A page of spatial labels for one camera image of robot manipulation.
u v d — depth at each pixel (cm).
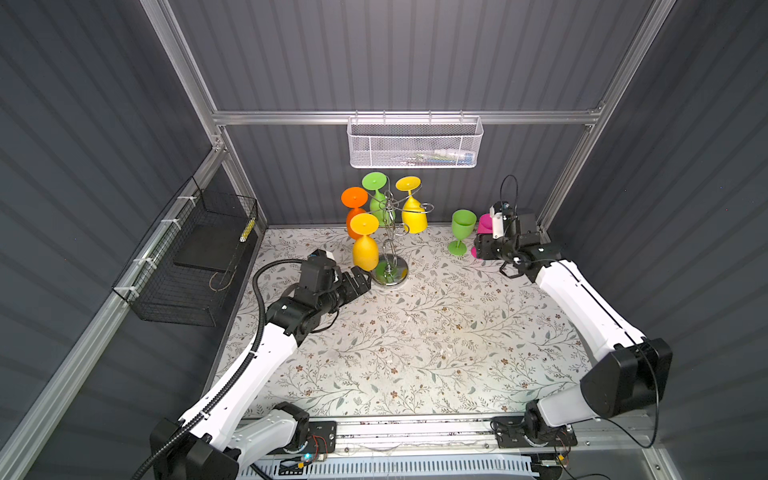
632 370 42
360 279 67
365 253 82
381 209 83
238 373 43
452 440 74
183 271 72
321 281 55
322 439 72
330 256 71
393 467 77
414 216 92
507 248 61
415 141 123
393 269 104
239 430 52
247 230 82
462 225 100
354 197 82
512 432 74
